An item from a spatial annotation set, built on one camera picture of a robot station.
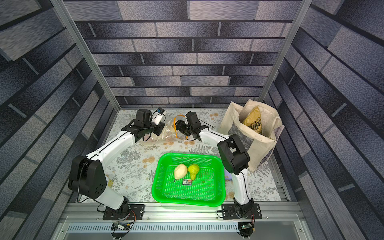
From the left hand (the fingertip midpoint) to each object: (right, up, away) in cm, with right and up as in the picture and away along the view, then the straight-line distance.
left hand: (163, 121), depth 88 cm
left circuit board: (-19, -51, -17) cm, 57 cm away
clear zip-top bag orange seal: (+4, -7, 0) cm, 8 cm away
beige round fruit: (+10, -28, -6) cm, 31 cm away
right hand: (+6, -2, +8) cm, 10 cm away
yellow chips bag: (+52, +1, -6) cm, 52 cm away
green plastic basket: (+26, -37, -6) cm, 46 cm away
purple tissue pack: (+37, -30, -7) cm, 48 cm away
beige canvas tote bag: (+51, -12, -12) cm, 54 cm away
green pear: (+18, -27, -6) cm, 33 cm away
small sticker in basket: (+14, -35, -4) cm, 38 cm away
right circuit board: (+45, -52, -15) cm, 71 cm away
